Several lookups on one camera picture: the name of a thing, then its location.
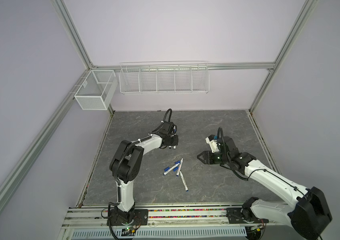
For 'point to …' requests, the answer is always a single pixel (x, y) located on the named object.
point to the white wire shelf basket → (168, 77)
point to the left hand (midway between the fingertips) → (177, 141)
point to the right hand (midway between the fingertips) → (200, 157)
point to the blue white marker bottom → (184, 182)
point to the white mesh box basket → (98, 91)
